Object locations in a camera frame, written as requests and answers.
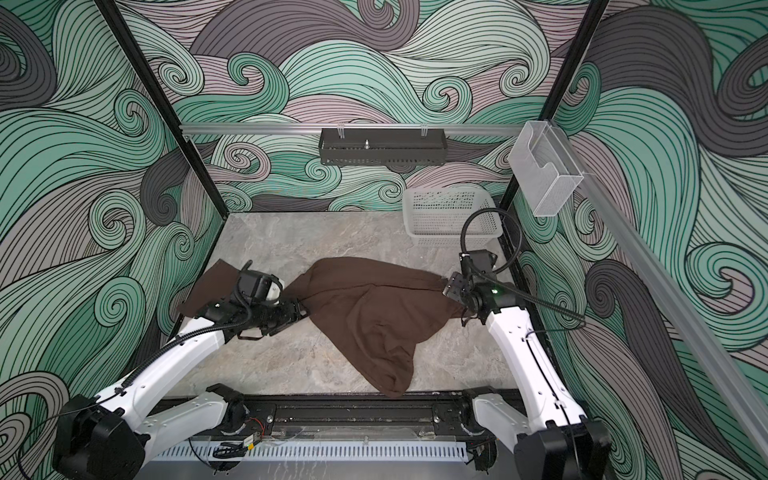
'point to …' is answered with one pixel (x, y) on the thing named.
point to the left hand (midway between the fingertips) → (304, 315)
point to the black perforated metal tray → (382, 147)
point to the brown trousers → (379, 314)
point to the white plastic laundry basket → (434, 216)
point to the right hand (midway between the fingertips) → (462, 291)
